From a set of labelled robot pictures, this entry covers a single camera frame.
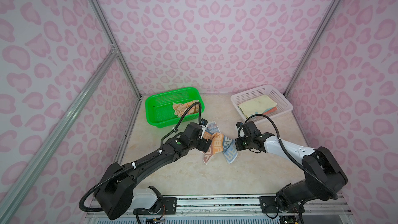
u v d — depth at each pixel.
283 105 1.04
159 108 1.12
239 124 0.84
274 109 1.07
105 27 0.82
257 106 1.07
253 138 0.68
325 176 0.43
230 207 0.75
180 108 1.07
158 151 0.52
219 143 0.89
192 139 0.63
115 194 0.40
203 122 0.73
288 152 0.50
